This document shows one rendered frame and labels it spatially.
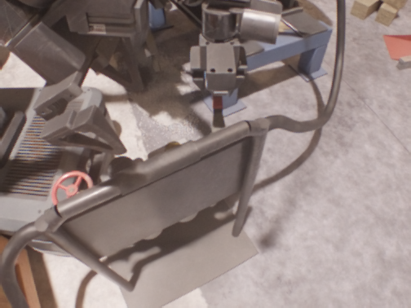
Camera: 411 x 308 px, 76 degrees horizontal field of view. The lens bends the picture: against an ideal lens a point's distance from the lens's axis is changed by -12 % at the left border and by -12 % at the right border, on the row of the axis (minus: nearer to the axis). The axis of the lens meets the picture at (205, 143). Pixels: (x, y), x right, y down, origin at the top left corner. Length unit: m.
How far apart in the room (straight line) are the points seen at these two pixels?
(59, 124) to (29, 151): 0.66
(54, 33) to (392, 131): 1.32
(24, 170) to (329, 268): 0.94
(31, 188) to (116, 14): 0.68
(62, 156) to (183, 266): 0.47
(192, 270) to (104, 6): 0.80
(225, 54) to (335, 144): 0.83
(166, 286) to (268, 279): 0.30
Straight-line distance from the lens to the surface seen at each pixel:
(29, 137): 0.97
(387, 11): 2.11
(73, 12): 0.25
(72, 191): 0.50
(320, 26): 1.34
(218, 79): 0.45
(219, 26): 0.48
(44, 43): 0.27
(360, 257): 1.05
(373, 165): 1.24
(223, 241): 0.94
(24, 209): 0.84
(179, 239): 0.95
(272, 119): 0.62
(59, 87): 0.28
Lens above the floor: 0.91
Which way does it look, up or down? 54 degrees down
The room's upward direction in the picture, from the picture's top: 1 degrees counter-clockwise
